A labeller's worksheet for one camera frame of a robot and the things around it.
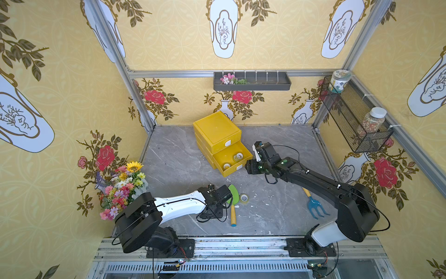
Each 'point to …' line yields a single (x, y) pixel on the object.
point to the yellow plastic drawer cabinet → (219, 140)
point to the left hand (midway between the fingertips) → (211, 210)
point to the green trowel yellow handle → (234, 200)
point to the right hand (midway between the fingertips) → (254, 162)
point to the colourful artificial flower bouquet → (118, 188)
